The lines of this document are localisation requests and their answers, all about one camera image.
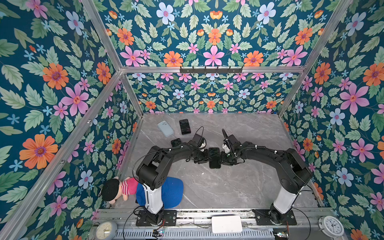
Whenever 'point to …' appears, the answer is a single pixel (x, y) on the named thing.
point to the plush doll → (113, 188)
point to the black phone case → (215, 161)
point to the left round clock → (106, 230)
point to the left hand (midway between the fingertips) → (213, 157)
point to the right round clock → (331, 226)
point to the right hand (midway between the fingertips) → (219, 161)
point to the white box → (226, 224)
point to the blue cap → (172, 193)
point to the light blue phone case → (165, 128)
